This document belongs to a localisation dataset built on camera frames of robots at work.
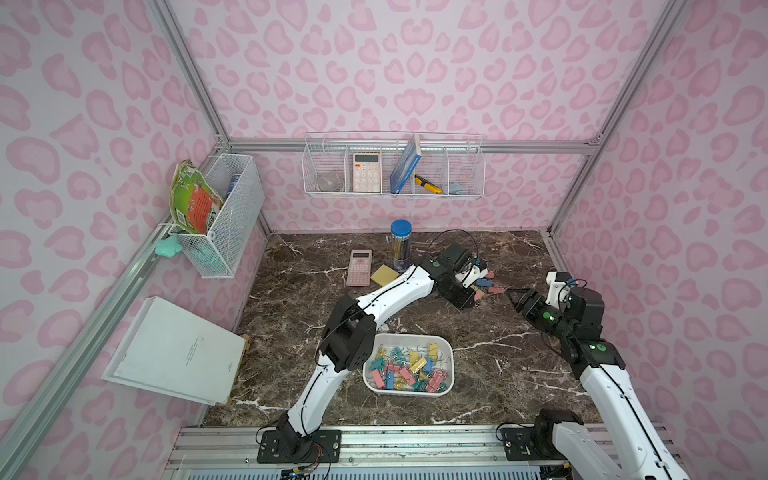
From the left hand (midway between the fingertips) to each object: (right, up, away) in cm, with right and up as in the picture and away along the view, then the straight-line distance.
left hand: (470, 294), depth 88 cm
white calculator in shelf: (-31, +38, +7) cm, 49 cm away
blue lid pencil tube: (-20, +18, +7) cm, 28 cm away
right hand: (+8, +2, -10) cm, 13 cm away
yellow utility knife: (-10, +34, +10) cm, 36 cm away
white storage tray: (-18, -19, -5) cm, 26 cm away
